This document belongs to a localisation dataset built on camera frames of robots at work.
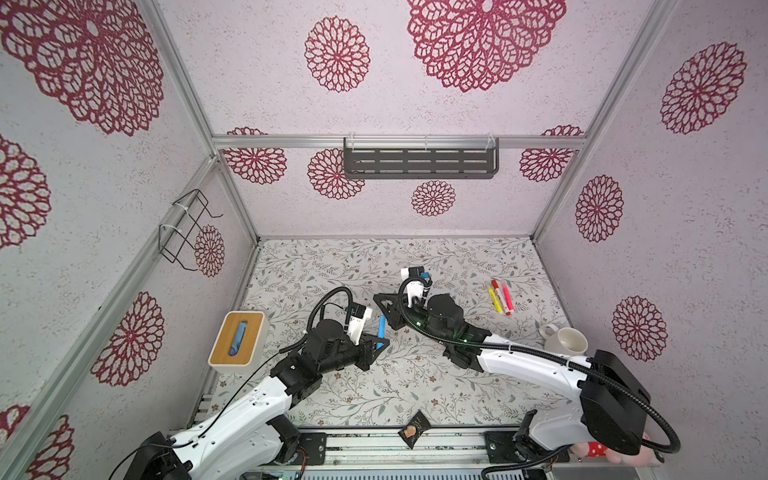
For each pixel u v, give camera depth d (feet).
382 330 2.39
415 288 2.16
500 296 3.37
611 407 1.37
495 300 3.36
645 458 2.24
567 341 2.95
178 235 2.49
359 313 2.21
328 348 1.92
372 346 2.30
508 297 3.38
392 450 2.46
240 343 2.86
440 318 1.88
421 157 3.06
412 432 2.44
